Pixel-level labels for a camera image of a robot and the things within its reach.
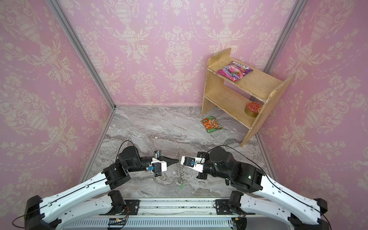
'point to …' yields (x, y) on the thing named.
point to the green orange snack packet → (212, 124)
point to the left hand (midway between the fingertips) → (177, 160)
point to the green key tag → (181, 186)
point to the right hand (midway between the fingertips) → (188, 158)
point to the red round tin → (252, 109)
